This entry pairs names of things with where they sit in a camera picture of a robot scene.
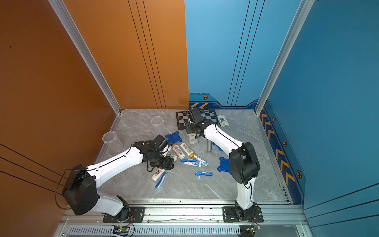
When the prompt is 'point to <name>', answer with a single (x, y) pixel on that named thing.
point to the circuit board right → (248, 230)
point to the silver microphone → (209, 145)
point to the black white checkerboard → (182, 117)
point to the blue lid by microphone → (213, 143)
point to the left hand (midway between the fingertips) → (170, 163)
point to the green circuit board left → (123, 230)
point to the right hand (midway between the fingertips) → (190, 125)
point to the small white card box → (222, 120)
